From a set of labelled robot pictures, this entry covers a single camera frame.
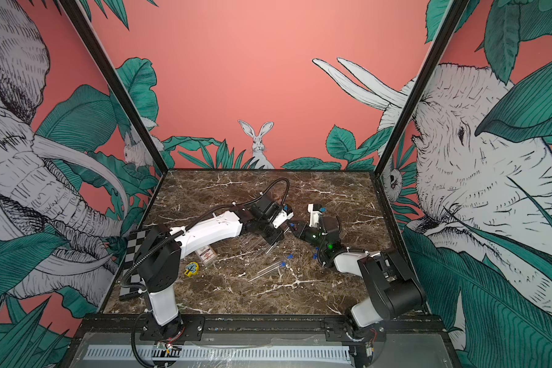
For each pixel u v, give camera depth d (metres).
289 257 0.90
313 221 0.81
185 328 0.73
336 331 0.73
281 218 0.79
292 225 0.85
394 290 0.45
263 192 1.12
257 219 0.66
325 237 0.69
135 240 0.92
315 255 0.71
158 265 0.47
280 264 0.88
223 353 0.70
